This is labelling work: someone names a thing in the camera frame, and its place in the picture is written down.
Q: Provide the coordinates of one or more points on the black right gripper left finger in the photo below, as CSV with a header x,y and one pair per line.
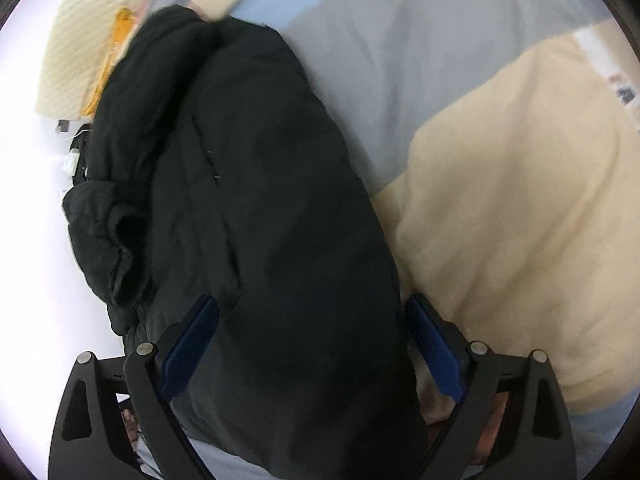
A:
x,y
89,439

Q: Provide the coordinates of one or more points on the plaid patchwork quilt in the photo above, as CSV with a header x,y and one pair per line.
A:
x,y
499,141

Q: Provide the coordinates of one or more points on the black puffer jacket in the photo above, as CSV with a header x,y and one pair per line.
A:
x,y
213,169

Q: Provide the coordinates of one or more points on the yellow garment on bed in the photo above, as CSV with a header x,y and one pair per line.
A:
x,y
124,27

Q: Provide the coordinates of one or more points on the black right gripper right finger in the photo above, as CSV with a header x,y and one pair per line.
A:
x,y
534,437

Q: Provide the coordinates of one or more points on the grey trousers of person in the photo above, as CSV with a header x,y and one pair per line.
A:
x,y
221,465

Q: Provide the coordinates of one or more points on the cream quilted headboard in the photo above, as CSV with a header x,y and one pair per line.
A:
x,y
75,49

